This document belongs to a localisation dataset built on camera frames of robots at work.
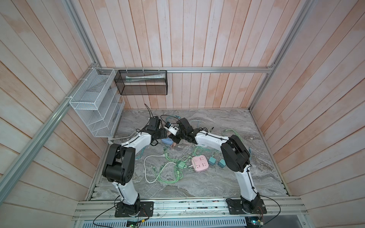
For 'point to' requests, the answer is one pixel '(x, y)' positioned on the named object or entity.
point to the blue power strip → (168, 141)
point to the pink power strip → (199, 163)
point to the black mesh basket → (142, 82)
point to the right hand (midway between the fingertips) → (169, 133)
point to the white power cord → (157, 156)
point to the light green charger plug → (182, 165)
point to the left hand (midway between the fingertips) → (161, 135)
